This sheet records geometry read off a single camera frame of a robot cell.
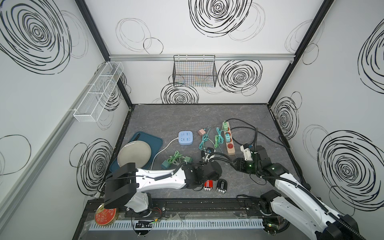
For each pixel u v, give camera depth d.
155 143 0.97
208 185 0.79
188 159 0.89
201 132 1.02
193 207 0.76
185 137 0.97
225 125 0.99
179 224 0.96
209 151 0.68
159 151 0.93
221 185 0.79
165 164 0.86
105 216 0.68
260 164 0.62
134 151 0.91
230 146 0.94
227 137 0.93
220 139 0.96
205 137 0.99
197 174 0.58
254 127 1.05
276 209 0.61
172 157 0.88
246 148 0.74
